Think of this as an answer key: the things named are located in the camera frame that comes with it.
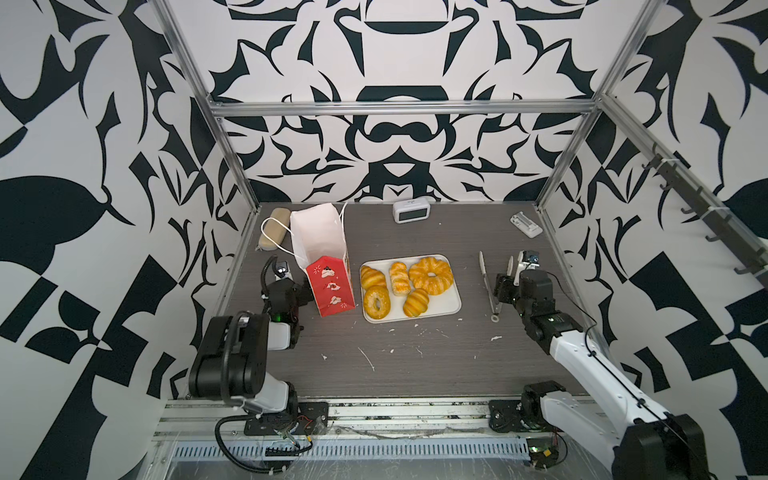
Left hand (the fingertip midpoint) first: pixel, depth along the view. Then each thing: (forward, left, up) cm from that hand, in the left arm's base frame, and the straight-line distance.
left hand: (288, 276), depth 92 cm
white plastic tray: (-7, -49, -7) cm, 50 cm away
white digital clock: (+27, -40, 0) cm, 48 cm away
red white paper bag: (+9, -10, +3) cm, 14 cm away
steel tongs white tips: (-15, -57, +9) cm, 60 cm away
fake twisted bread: (-1, -34, -3) cm, 34 cm away
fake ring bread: (+3, -45, -5) cm, 45 cm away
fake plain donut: (-8, -27, -3) cm, 28 cm away
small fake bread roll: (-9, -38, -2) cm, 39 cm away
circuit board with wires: (-45, -65, -7) cm, 80 cm away
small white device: (+23, -83, -5) cm, 86 cm away
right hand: (-6, -65, +8) cm, 65 cm away
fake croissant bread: (0, -25, -2) cm, 25 cm away
